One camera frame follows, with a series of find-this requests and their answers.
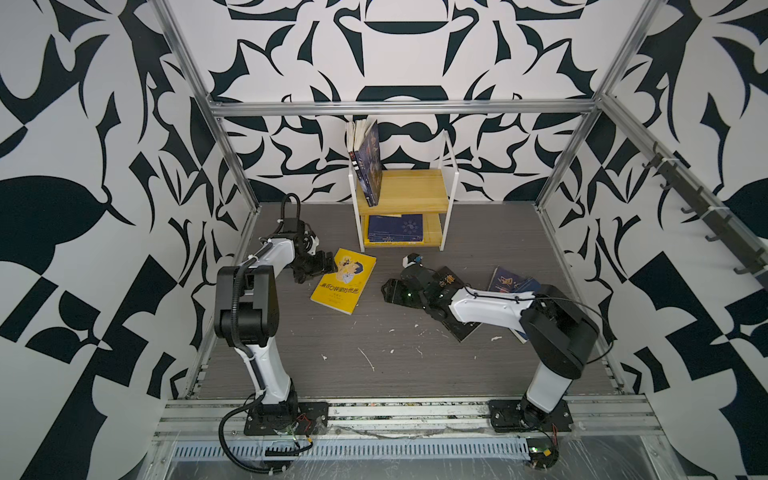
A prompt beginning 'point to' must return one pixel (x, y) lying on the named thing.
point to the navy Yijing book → (392, 228)
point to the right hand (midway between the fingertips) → (389, 287)
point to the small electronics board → (543, 452)
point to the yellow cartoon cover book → (340, 290)
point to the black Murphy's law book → (445, 284)
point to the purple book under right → (504, 280)
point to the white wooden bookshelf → (413, 207)
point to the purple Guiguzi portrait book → (367, 163)
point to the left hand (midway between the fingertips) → (325, 266)
